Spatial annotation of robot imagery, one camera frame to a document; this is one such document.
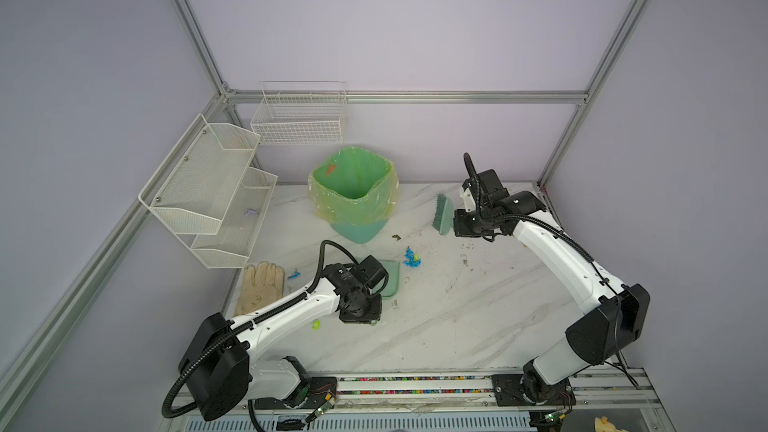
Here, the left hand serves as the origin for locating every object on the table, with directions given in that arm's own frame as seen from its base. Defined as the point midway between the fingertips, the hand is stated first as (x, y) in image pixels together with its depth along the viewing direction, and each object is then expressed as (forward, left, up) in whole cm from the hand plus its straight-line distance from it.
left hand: (370, 320), depth 78 cm
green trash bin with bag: (+47, +8, +1) cm, 48 cm away
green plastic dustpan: (+16, -6, -3) cm, 18 cm away
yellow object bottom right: (-22, -53, -3) cm, 58 cm away
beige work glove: (+14, +35, -8) cm, 39 cm away
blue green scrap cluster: (+23, -13, -7) cm, 27 cm away
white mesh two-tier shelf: (+26, +43, +21) cm, 54 cm away
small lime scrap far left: (+1, +16, -8) cm, 17 cm away
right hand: (+21, -22, +14) cm, 34 cm away
